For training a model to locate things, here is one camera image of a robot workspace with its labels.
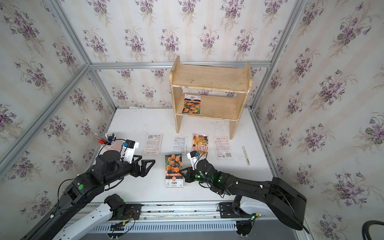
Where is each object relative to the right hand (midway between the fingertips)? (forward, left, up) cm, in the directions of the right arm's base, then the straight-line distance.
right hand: (181, 173), depth 76 cm
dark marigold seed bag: (+40, -5, +11) cm, 42 cm away
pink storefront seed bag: (+23, -10, -10) cm, 27 cm away
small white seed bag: (+23, +3, -10) cm, 25 cm away
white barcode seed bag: (+23, +21, -10) cm, 33 cm away
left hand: (0, +13, +13) cm, 18 cm away
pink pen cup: (+17, +44, +1) cm, 47 cm away
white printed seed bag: (+20, -25, -10) cm, 34 cm away
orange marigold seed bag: (+4, +4, 0) cm, 6 cm away
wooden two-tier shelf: (+37, -26, +11) cm, 47 cm away
